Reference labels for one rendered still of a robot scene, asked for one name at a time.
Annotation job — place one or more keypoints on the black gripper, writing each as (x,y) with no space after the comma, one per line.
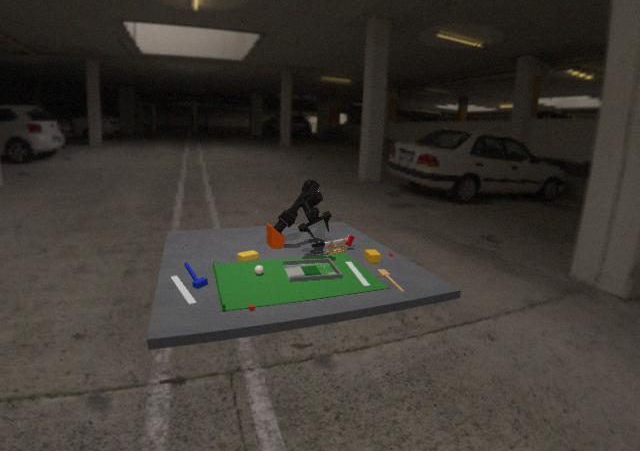
(304,227)

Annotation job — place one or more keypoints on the green putting mat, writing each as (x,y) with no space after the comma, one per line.
(241,286)

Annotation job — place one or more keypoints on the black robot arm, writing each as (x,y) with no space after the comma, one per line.
(308,198)

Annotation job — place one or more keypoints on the white flat strip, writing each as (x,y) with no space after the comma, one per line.
(183,290)
(358,274)

